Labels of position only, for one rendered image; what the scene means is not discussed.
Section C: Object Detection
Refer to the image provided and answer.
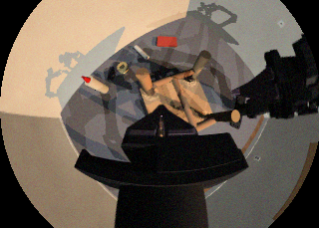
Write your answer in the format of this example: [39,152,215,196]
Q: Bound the flat red block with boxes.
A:
[158,36,177,47]

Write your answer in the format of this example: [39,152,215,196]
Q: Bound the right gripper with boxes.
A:
[232,50,295,119]

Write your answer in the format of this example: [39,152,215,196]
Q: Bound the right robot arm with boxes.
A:
[230,33,319,129]

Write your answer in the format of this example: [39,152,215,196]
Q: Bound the beige roll of masking tape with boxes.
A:
[117,62,129,74]

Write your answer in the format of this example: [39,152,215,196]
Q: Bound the brown wooden stool legs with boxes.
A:
[136,50,240,130]

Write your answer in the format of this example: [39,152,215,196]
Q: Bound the white glue bottle with red cap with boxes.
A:
[82,76,109,94]

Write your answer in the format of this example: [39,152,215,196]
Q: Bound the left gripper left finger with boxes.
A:
[125,105,161,136]

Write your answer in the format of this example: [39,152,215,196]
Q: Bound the cream cylinder with dark end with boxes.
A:
[134,45,149,60]

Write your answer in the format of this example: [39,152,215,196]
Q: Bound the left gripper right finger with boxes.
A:
[161,105,198,136]

